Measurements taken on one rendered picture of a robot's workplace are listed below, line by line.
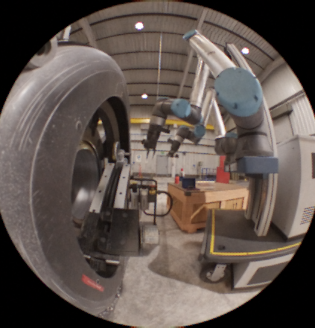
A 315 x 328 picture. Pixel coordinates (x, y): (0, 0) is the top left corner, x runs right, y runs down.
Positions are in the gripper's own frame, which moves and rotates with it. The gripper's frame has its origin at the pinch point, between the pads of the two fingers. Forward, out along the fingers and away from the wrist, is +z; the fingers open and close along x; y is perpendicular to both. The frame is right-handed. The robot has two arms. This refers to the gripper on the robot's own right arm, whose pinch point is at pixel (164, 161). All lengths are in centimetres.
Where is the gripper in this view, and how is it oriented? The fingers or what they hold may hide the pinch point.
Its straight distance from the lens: 98.8
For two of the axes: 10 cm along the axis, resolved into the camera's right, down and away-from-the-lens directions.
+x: 3.0, 1.8, 9.4
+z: -4.5, 8.9, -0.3
